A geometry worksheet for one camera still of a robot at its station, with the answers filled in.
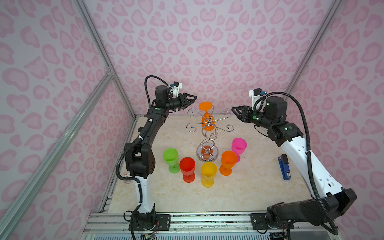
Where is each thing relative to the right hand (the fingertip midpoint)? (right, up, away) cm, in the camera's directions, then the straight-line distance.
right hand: (234, 108), depth 68 cm
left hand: (-17, +8, +12) cm, 22 cm away
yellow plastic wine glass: (-11, -34, +14) cm, 38 cm away
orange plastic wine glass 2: (+1, -26, +15) cm, 31 cm away
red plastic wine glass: (-22, -29, +11) cm, 38 cm away
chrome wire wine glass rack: (-11, -24, +29) cm, 39 cm away
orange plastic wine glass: (-12, -6, +7) cm, 15 cm away
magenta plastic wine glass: (+7, -19, +19) cm, 28 cm away
